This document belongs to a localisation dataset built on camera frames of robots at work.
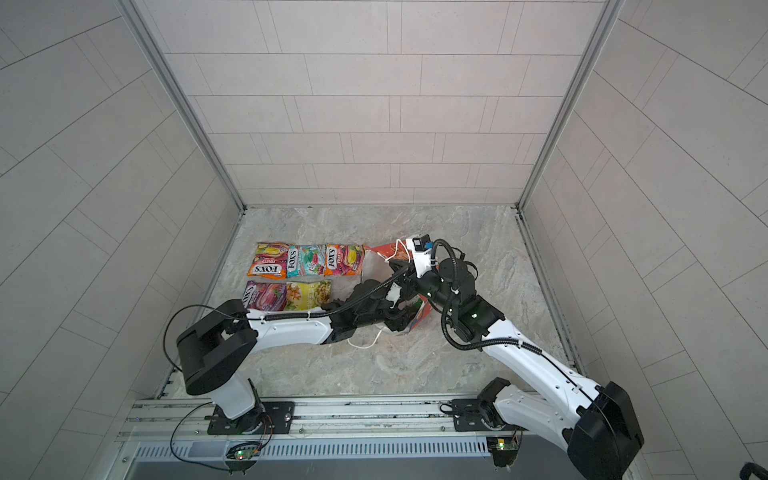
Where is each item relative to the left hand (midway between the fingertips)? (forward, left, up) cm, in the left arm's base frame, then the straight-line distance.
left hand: (421, 306), depth 80 cm
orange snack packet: (+18, +25, -6) cm, 31 cm away
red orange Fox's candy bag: (+18, +48, -6) cm, 52 cm away
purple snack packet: (+6, +47, -6) cm, 47 cm away
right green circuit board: (-31, -18, -9) cm, 37 cm away
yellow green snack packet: (+6, +35, -6) cm, 36 cm away
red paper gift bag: (+7, +12, +13) cm, 19 cm away
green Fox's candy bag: (-3, +2, +7) cm, 8 cm away
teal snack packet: (+18, +37, -6) cm, 42 cm away
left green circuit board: (-32, +39, -5) cm, 51 cm away
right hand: (+3, +9, +15) cm, 18 cm away
